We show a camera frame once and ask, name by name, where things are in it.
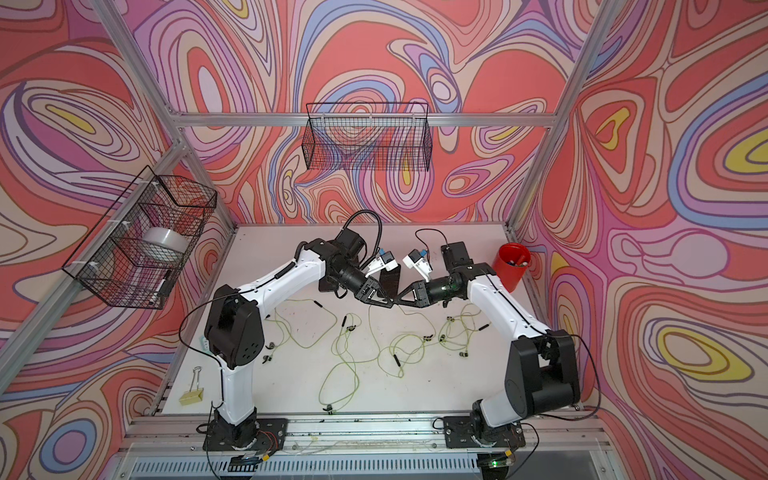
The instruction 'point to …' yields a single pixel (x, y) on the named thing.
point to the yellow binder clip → (195, 393)
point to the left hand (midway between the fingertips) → (391, 306)
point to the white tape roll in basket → (170, 237)
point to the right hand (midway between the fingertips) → (400, 308)
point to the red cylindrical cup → (510, 263)
